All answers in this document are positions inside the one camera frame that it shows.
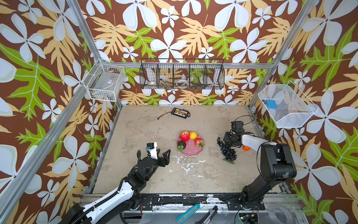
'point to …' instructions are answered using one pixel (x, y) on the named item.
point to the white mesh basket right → (288, 104)
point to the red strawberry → (199, 142)
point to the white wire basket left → (104, 82)
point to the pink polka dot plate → (191, 148)
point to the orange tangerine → (246, 148)
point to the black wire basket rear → (182, 74)
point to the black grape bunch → (229, 153)
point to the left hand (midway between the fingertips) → (166, 148)
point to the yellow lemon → (193, 135)
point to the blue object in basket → (271, 104)
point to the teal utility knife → (188, 213)
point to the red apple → (184, 136)
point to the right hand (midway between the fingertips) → (227, 137)
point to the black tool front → (206, 220)
